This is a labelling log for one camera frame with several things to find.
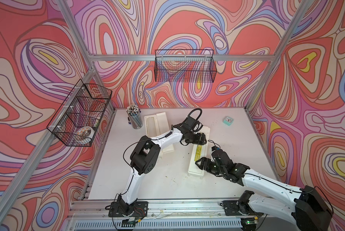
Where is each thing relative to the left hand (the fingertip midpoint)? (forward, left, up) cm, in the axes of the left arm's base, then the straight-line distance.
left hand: (203, 142), depth 91 cm
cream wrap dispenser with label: (+14, +31, +1) cm, 34 cm away
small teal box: (+23, -23, -6) cm, 33 cm away
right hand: (-16, +3, -3) cm, 17 cm away
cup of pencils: (+17, +46, +7) cm, 49 cm away
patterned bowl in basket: (-7, +64, +19) cm, 67 cm away
